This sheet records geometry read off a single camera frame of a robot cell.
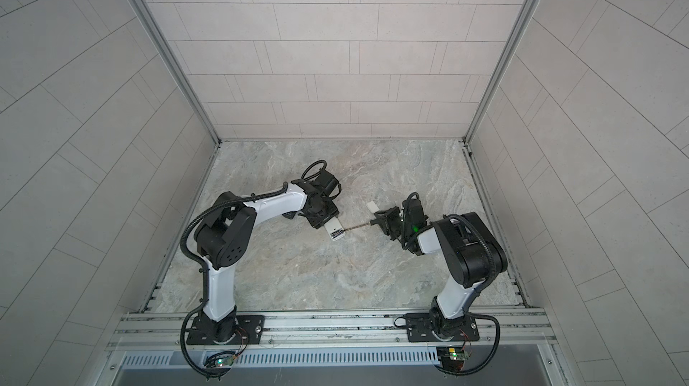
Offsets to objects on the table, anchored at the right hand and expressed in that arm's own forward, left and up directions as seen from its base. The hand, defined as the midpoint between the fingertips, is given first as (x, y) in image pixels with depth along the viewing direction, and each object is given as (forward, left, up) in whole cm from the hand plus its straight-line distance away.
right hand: (373, 216), depth 92 cm
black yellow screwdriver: (-3, +1, +2) cm, 4 cm away
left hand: (+2, +10, -1) cm, 11 cm away
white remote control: (-4, +13, +1) cm, 14 cm away
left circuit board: (-38, +42, +1) cm, 57 cm away
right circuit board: (-41, -16, -3) cm, 44 cm away
